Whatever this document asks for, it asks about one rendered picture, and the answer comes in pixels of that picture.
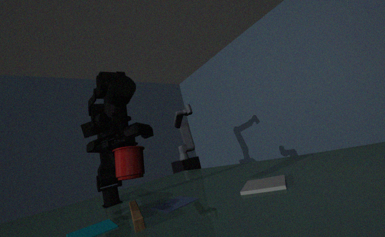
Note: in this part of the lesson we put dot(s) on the red cup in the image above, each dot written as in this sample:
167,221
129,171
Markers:
129,162

